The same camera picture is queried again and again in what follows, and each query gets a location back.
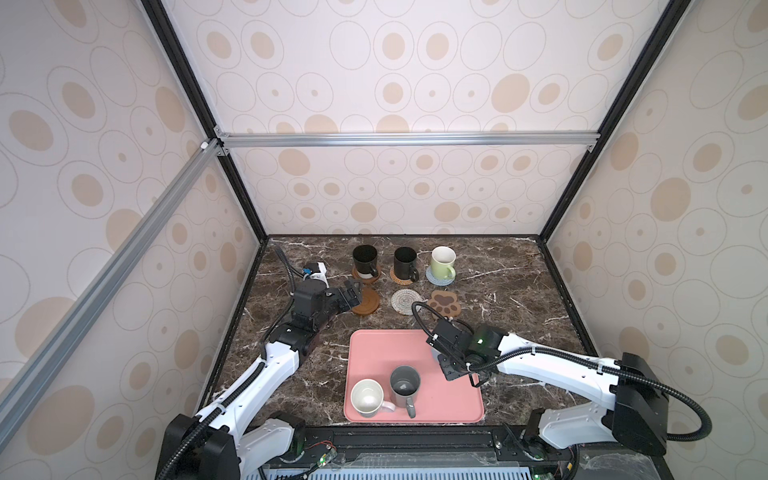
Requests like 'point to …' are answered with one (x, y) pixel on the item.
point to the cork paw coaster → (445, 302)
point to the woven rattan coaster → (399, 281)
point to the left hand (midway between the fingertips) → (357, 282)
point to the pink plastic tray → (374, 353)
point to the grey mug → (405, 382)
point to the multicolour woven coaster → (402, 300)
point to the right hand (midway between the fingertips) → (450, 364)
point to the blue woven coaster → (438, 282)
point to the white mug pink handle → (367, 398)
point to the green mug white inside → (442, 262)
